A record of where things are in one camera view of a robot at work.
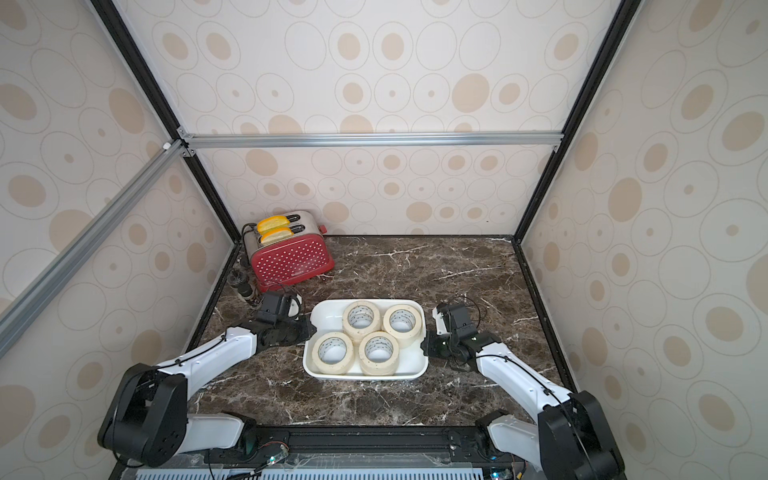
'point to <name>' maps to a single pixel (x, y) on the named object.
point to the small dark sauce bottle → (241, 282)
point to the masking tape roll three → (332, 353)
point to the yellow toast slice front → (276, 233)
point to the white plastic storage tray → (326, 315)
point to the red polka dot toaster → (287, 248)
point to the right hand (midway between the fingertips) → (421, 347)
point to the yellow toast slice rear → (273, 222)
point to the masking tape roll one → (361, 317)
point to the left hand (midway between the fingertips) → (321, 325)
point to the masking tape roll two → (405, 322)
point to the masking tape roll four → (379, 353)
